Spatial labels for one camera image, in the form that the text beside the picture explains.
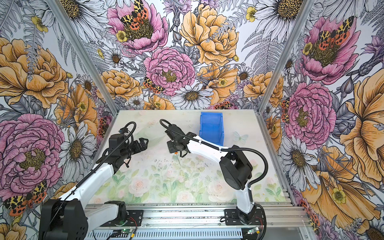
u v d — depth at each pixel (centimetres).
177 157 99
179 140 66
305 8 72
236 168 49
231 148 52
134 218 73
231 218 73
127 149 73
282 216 76
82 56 88
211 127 111
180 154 76
